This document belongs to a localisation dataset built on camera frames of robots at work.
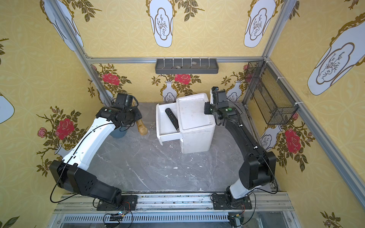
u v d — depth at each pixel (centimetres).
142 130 76
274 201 75
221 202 73
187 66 93
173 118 86
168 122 88
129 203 73
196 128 75
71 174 40
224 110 58
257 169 42
